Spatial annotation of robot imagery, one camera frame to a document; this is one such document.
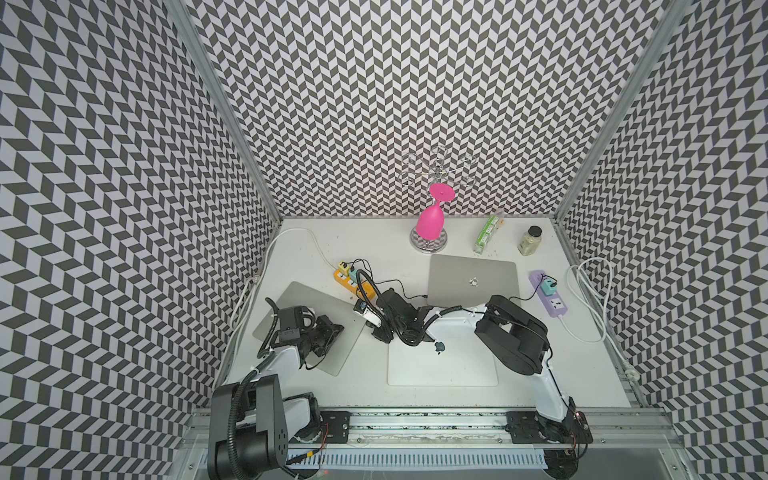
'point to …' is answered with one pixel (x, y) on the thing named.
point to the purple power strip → (554, 303)
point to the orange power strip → (364, 287)
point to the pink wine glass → (430, 221)
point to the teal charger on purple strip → (546, 287)
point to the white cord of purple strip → (632, 373)
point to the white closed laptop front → (451, 355)
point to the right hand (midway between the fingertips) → (372, 322)
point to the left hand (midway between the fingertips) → (343, 327)
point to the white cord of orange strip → (258, 284)
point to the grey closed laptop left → (321, 302)
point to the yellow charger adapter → (342, 269)
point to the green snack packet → (486, 232)
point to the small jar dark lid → (529, 243)
